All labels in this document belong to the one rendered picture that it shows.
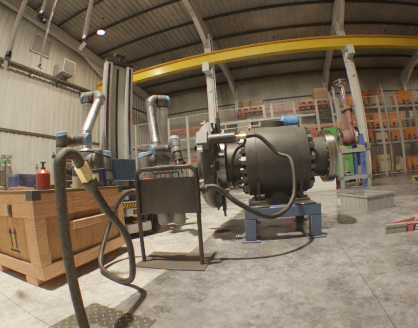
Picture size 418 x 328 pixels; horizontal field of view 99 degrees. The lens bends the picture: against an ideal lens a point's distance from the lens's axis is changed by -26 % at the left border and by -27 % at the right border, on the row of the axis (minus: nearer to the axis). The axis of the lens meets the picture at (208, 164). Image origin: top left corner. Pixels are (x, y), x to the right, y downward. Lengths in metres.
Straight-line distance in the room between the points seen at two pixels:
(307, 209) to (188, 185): 0.88
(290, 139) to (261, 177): 0.37
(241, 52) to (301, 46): 2.50
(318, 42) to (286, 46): 1.35
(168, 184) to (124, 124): 1.32
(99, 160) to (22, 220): 1.05
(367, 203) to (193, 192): 1.92
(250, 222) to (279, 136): 0.69
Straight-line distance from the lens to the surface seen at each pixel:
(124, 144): 2.51
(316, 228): 1.81
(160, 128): 2.42
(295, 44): 10.36
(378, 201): 2.78
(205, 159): 1.78
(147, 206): 1.42
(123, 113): 2.58
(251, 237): 1.77
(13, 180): 2.07
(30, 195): 1.18
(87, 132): 1.95
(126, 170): 2.39
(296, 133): 1.94
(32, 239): 1.22
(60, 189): 0.70
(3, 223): 1.49
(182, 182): 1.33
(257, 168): 1.83
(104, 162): 2.11
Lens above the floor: 0.48
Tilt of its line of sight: 3 degrees up
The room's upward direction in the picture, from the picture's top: 4 degrees counter-clockwise
